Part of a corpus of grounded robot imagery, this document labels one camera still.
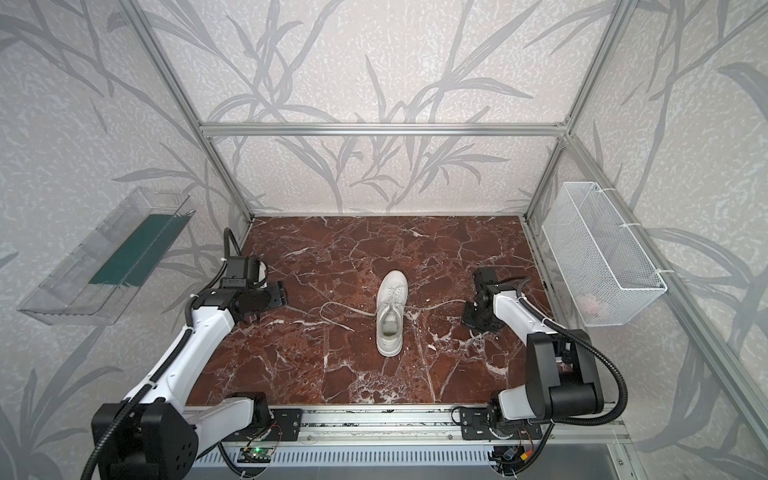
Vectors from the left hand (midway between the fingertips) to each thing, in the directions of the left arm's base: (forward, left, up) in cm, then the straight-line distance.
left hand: (281, 285), depth 84 cm
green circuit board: (-38, +1, -14) cm, 41 cm away
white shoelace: (+2, -45, -14) cm, 48 cm away
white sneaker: (0, -31, -6) cm, 32 cm away
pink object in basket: (-9, -80, +8) cm, 81 cm away
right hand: (-3, -55, -11) cm, 57 cm away
